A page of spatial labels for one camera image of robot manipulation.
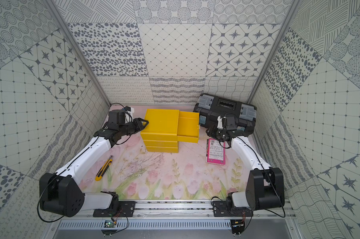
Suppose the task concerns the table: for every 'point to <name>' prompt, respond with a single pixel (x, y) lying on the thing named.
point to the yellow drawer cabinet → (160, 134)
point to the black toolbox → (209, 107)
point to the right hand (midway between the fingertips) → (209, 133)
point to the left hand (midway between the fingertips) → (145, 121)
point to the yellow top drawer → (188, 126)
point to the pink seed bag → (215, 152)
